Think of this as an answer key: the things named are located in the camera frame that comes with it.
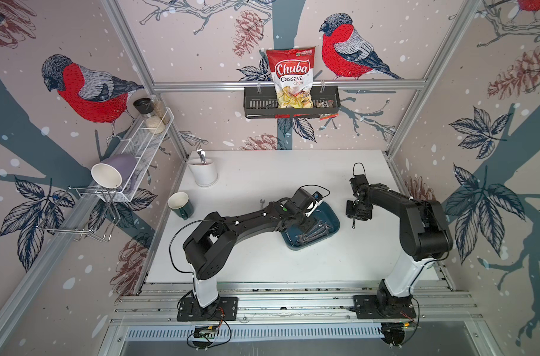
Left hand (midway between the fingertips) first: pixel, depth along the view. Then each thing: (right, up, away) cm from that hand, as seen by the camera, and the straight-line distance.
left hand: (313, 213), depth 87 cm
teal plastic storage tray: (+7, -6, +6) cm, 11 cm away
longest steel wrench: (0, -11, +3) cm, 11 cm away
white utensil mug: (-49, +15, +16) cm, 54 cm away
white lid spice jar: (-61, +35, -4) cm, 71 cm away
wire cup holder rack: (-67, +6, -29) cm, 73 cm away
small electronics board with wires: (-38, -37, -16) cm, 56 cm away
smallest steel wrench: (-22, +2, +16) cm, 27 cm away
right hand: (+19, -2, +11) cm, 22 cm away
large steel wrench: (+4, -6, +7) cm, 10 cm away
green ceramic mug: (-58, +3, +8) cm, 58 cm away
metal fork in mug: (-53, +28, +20) cm, 64 cm away
